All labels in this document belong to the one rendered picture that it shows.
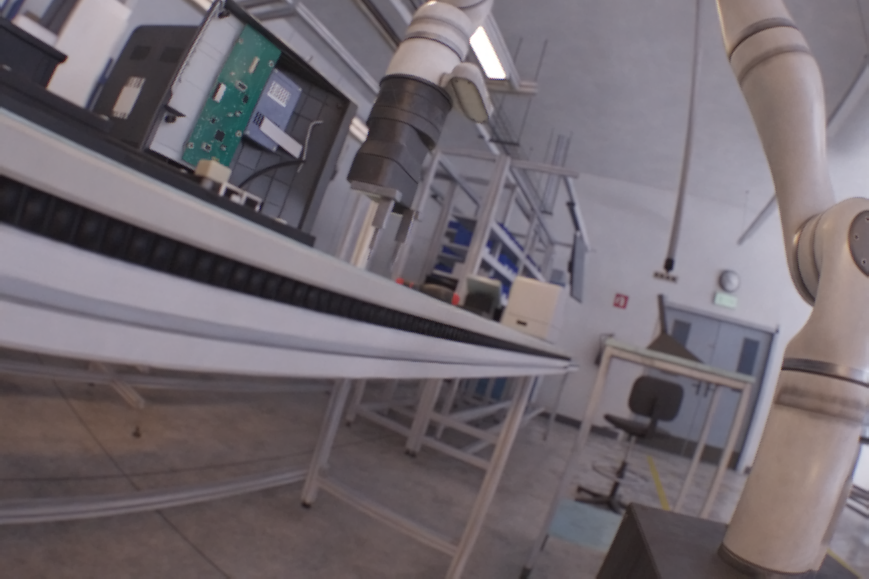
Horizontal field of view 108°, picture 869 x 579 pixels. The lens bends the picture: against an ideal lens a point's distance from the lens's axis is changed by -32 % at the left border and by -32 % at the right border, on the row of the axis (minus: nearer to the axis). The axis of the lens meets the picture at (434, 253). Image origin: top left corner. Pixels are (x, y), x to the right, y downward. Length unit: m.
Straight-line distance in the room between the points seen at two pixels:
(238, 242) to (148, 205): 0.05
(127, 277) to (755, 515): 0.45
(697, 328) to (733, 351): 0.66
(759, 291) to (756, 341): 0.72
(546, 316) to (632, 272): 5.87
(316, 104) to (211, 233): 0.39
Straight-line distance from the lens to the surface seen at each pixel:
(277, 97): 0.54
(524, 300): 1.17
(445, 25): 0.49
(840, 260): 0.42
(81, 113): 0.27
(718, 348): 7.08
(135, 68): 0.61
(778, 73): 0.49
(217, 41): 0.50
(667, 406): 3.24
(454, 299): 0.66
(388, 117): 0.44
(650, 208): 7.27
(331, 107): 0.59
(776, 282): 7.37
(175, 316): 0.24
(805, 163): 0.50
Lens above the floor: 0.99
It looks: 7 degrees up
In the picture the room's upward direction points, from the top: 18 degrees clockwise
